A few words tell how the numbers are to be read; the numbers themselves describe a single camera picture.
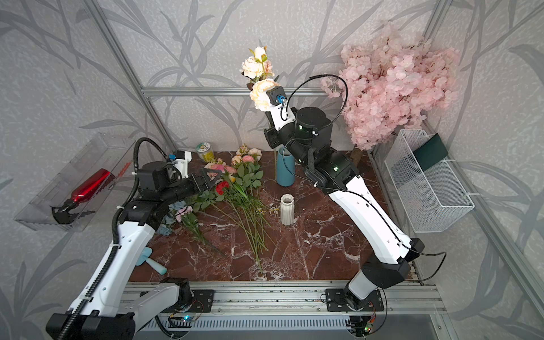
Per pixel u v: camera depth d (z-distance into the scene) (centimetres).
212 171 66
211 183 63
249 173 104
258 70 46
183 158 64
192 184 62
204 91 180
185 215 89
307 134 39
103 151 78
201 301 72
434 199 59
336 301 75
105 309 38
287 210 82
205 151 112
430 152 70
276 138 50
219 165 107
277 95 42
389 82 59
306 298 75
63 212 59
